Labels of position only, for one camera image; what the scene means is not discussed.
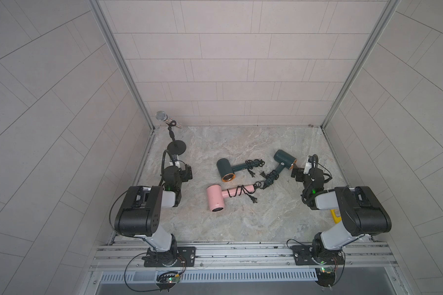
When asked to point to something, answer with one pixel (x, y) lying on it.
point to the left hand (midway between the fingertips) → (182, 163)
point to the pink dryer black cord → (257, 185)
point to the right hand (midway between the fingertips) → (303, 162)
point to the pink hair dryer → (216, 196)
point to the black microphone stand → (176, 147)
